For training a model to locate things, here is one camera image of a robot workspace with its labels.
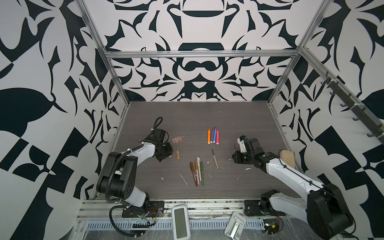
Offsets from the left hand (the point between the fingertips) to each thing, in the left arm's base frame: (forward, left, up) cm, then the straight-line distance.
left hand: (172, 149), depth 92 cm
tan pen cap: (-3, -3, -1) cm, 5 cm away
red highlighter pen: (+9, -29, -1) cm, 31 cm away
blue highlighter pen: (+7, -27, -2) cm, 27 cm away
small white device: (-40, -30, 0) cm, 50 cm away
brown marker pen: (-12, -12, -2) cm, 17 cm away
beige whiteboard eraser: (-7, -68, 0) cm, 68 cm away
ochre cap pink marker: (-14, -14, -1) cm, 20 cm away
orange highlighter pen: (+9, -24, -1) cm, 25 cm away
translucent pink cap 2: (+7, 0, -2) cm, 8 cm away
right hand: (-6, -36, +4) cm, 36 cm away
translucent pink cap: (+8, -5, -2) cm, 9 cm away
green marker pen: (-14, -17, -2) cm, 22 cm away
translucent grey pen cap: (+8, -2, -2) cm, 8 cm away
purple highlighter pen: (+10, -26, -2) cm, 28 cm away
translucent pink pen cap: (+9, -3, -1) cm, 9 cm away
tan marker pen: (-6, -26, -2) cm, 27 cm away
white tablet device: (-37, -6, +2) cm, 37 cm away
